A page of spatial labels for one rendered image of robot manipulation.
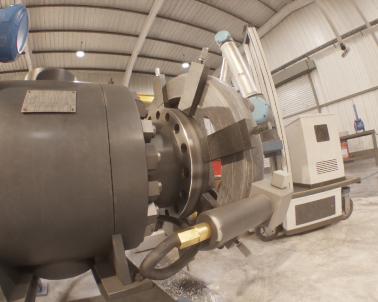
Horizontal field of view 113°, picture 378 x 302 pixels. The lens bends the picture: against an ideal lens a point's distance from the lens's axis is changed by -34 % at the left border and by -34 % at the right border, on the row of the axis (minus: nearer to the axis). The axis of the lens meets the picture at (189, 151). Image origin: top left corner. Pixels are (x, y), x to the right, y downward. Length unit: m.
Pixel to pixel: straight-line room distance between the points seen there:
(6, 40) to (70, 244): 0.51
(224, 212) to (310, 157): 1.11
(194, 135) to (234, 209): 0.30
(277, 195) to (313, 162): 0.96
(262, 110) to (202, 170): 0.63
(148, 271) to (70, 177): 0.23
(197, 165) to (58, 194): 0.40
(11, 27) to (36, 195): 0.40
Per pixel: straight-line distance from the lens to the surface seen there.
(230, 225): 0.38
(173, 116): 0.66
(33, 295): 0.62
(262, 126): 0.47
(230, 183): 0.57
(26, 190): 0.41
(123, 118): 0.45
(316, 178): 1.46
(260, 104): 1.13
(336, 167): 1.56
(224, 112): 0.58
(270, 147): 1.26
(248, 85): 1.22
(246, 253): 0.58
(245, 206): 0.43
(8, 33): 0.56
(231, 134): 0.52
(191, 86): 0.68
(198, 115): 0.85
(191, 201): 0.63
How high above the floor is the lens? 0.55
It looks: 7 degrees up
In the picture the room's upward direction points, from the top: 7 degrees counter-clockwise
